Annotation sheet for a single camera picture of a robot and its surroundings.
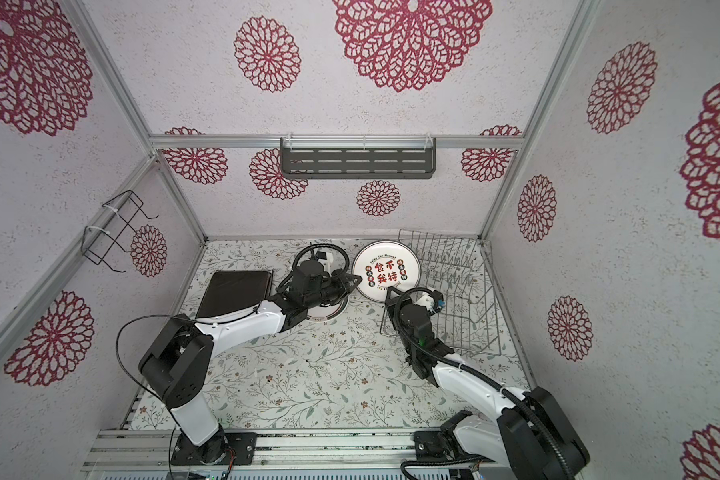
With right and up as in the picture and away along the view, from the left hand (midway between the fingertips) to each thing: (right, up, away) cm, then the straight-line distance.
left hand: (363, 281), depth 84 cm
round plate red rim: (-11, -11, +14) cm, 21 cm away
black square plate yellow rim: (-44, -4, +19) cm, 48 cm away
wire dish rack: (+35, +4, +25) cm, 44 cm away
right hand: (+6, 0, -4) cm, 7 cm away
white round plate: (+5, +5, +2) cm, 7 cm away
